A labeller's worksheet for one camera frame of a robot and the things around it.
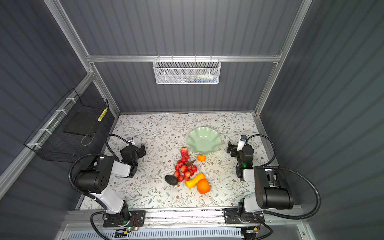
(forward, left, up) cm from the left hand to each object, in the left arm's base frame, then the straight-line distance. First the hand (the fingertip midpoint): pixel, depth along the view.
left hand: (133, 146), depth 96 cm
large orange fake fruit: (-28, -43, +1) cm, 52 cm away
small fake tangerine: (-11, -44, 0) cm, 45 cm away
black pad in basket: (-1, +19, +25) cm, 31 cm away
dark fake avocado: (-23, -26, 0) cm, 35 cm away
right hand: (-5, -68, +6) cm, 68 cm away
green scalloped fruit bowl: (+4, -47, -3) cm, 47 cm away
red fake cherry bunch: (-18, -33, +2) cm, 38 cm away
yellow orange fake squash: (-26, -38, 0) cm, 46 cm away
